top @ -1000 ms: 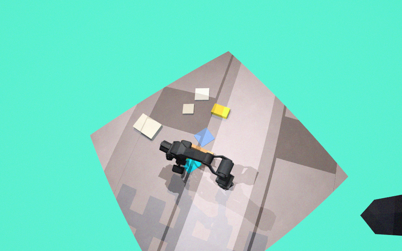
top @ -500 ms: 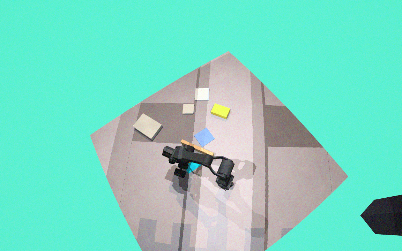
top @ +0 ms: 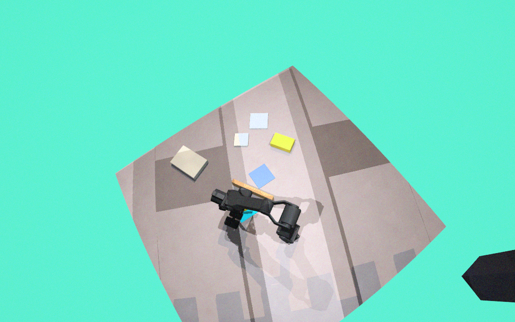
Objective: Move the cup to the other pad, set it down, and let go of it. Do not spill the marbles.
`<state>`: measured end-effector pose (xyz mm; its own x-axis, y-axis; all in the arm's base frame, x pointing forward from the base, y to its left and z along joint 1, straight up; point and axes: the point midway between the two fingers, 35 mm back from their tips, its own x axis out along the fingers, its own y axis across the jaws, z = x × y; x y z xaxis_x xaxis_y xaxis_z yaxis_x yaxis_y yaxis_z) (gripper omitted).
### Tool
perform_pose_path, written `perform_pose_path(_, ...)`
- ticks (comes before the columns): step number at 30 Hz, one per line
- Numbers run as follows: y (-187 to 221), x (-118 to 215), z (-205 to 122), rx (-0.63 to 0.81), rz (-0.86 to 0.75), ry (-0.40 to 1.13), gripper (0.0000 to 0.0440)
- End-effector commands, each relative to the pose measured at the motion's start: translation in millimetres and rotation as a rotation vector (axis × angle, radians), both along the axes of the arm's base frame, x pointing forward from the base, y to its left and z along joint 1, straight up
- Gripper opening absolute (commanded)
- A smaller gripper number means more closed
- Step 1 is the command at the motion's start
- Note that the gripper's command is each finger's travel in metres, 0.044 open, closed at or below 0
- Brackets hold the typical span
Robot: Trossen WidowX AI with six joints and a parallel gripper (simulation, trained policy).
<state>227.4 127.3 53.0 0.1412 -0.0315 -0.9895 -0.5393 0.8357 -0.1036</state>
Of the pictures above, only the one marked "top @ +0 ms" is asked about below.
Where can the yellow rectangular block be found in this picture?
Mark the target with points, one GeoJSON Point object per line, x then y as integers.
{"type": "Point", "coordinates": [282, 142]}

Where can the cream flat rectangular block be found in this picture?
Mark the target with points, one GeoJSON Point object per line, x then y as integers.
{"type": "Point", "coordinates": [189, 162]}

